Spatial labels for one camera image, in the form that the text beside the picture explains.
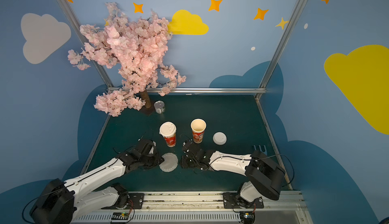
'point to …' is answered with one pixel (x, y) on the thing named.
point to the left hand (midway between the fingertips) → (165, 158)
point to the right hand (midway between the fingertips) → (182, 161)
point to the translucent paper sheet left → (170, 162)
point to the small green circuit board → (120, 217)
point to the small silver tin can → (159, 106)
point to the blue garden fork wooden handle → (265, 150)
